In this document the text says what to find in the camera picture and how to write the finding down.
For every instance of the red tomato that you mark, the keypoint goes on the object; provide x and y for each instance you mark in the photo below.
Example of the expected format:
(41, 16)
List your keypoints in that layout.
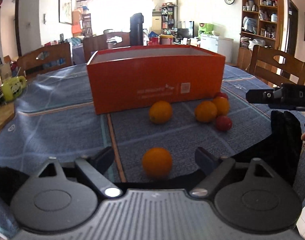
(223, 123)
(221, 95)

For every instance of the pink cylindrical canister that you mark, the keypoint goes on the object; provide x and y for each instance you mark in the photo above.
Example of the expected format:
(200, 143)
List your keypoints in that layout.
(166, 39)

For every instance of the wooden chair far left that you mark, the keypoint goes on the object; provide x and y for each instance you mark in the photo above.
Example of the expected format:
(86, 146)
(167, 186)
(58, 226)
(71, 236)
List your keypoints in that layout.
(45, 59)

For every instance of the blue patterned tablecloth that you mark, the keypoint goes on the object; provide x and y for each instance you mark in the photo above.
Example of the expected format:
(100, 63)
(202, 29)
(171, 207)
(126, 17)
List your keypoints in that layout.
(44, 196)

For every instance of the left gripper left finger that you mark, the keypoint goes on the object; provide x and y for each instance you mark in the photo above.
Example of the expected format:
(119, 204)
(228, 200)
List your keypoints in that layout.
(91, 169)

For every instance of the wooden chair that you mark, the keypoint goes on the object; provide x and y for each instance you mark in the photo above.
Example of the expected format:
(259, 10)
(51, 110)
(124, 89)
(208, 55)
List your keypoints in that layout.
(104, 42)
(276, 67)
(45, 59)

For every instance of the black cylindrical flask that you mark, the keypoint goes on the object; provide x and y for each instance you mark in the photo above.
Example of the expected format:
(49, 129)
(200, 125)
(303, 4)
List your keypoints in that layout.
(136, 29)

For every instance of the white freezer chest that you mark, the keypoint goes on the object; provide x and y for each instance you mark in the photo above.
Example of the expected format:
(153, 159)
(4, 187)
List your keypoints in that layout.
(217, 44)

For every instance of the wooden cutting board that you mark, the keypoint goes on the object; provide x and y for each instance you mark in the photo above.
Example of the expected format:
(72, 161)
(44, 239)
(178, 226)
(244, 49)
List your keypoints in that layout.
(7, 113)

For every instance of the wooden chair far middle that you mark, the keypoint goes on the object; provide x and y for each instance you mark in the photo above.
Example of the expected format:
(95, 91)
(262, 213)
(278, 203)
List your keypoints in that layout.
(104, 42)

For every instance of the green panda mug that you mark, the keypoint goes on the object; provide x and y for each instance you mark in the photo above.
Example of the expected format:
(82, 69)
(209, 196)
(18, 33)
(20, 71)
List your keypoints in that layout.
(12, 88)

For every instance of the orange fruit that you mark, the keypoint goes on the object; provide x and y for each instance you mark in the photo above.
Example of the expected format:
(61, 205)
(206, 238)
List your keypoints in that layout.
(160, 112)
(205, 112)
(157, 163)
(222, 105)

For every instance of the wooden bookshelf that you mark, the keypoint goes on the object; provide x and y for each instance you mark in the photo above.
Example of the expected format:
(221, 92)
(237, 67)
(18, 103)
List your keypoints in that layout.
(262, 21)

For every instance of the black cloth bag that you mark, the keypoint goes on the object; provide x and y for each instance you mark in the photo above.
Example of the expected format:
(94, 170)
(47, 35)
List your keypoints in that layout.
(281, 150)

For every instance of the framed wall painting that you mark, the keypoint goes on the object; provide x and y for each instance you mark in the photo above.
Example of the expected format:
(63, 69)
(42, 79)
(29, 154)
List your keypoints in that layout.
(65, 11)

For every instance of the wooden chair right side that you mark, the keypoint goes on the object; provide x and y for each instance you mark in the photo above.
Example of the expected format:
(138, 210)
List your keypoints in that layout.
(276, 67)

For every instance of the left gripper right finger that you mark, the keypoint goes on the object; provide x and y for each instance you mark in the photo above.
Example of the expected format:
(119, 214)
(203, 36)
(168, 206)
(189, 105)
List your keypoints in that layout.
(216, 171)

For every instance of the orange cardboard box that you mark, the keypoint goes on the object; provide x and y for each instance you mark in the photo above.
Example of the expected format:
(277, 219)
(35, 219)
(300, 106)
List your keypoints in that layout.
(138, 76)

